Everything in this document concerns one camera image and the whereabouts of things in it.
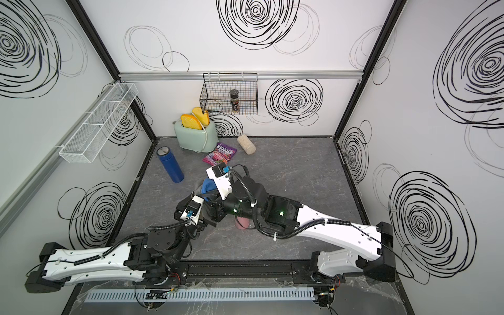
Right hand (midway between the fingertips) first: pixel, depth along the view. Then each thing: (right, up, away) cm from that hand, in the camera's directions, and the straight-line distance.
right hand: (201, 194), depth 56 cm
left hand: (-2, -3, +10) cm, 10 cm away
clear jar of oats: (+11, +18, +56) cm, 60 cm away
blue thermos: (-24, +8, +35) cm, 43 cm away
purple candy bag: (-3, +12, +53) cm, 54 cm away
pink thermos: (+11, -18, +27) cm, 34 cm away
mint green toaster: (-15, +19, +47) cm, 53 cm away
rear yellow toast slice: (-12, +31, +49) cm, 59 cm away
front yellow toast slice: (-18, +28, +44) cm, 55 cm away
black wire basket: (-3, +37, +33) cm, 50 cm away
